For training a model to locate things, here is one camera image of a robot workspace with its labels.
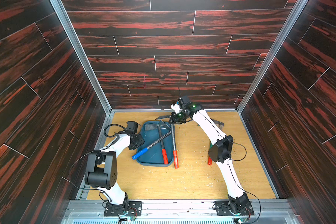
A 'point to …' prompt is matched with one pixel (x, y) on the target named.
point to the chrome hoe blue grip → (138, 154)
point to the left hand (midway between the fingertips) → (143, 142)
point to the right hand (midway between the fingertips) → (172, 120)
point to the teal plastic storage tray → (154, 157)
